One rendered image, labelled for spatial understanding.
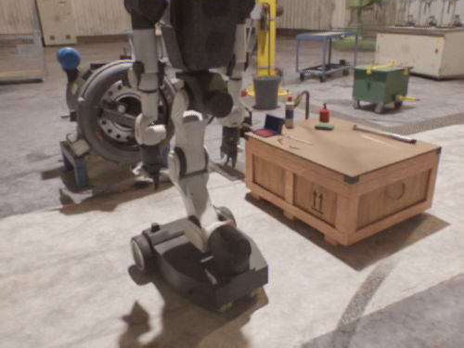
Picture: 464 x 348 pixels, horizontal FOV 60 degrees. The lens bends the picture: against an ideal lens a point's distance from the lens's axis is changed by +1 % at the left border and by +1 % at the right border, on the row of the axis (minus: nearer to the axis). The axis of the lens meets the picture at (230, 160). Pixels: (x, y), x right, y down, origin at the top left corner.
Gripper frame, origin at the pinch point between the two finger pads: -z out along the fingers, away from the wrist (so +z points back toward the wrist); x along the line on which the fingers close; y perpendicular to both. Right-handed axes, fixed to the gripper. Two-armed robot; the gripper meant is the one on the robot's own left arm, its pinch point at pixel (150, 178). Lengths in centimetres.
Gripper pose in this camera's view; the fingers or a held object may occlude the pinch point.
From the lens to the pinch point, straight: 191.1
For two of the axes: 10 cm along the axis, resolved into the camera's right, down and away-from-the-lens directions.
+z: 0.9, -8.6, -5.0
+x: -5.6, -4.6, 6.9
